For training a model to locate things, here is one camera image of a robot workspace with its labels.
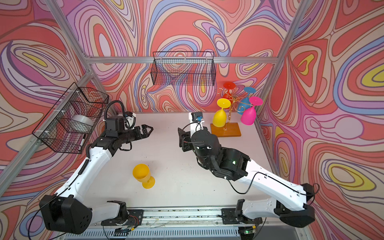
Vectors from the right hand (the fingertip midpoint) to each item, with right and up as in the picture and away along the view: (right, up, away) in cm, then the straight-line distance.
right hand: (187, 131), depth 59 cm
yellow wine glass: (-25, -23, +18) cm, 38 cm away
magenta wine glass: (+36, +8, +29) cm, 47 cm away
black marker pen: (-53, -6, +13) cm, 55 cm away
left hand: (-22, +1, +19) cm, 29 cm away
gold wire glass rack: (+27, +18, +25) cm, 40 cm away
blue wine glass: (+35, +16, +31) cm, 49 cm away
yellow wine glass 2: (+17, +8, +22) cm, 29 cm away
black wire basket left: (-61, 0, +7) cm, 61 cm away
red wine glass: (+24, +27, +29) cm, 46 cm away
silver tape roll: (-52, +3, +11) cm, 53 cm away
